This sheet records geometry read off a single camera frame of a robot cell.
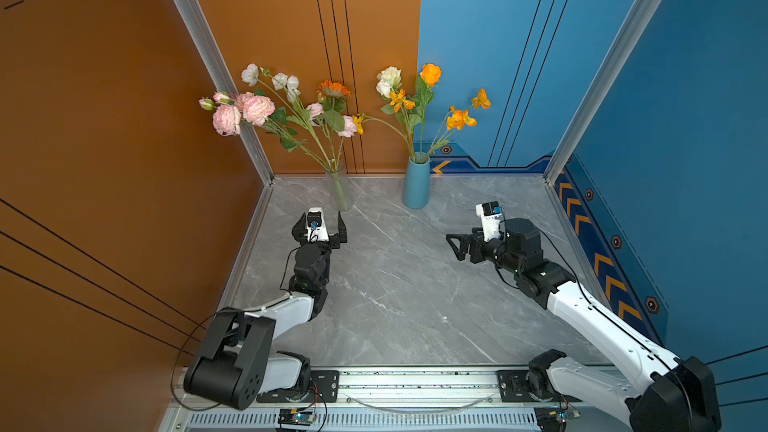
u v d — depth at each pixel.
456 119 0.85
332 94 0.87
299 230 0.75
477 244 0.68
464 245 0.69
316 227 0.69
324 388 0.73
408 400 0.72
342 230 0.78
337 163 0.99
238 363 0.42
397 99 0.84
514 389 0.72
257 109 0.70
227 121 0.70
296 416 0.71
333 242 0.77
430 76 0.89
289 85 0.94
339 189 1.04
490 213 0.67
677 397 0.38
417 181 1.00
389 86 0.85
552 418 0.71
